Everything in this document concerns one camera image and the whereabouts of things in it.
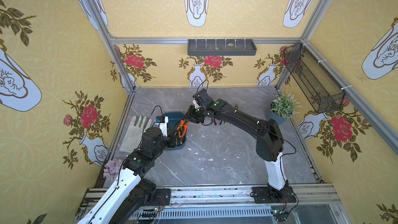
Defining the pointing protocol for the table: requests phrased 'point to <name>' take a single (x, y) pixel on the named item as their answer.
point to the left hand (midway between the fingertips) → (178, 131)
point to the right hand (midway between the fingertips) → (182, 121)
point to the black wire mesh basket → (325, 94)
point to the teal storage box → (174, 118)
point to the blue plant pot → (279, 120)
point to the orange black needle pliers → (182, 128)
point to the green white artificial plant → (285, 104)
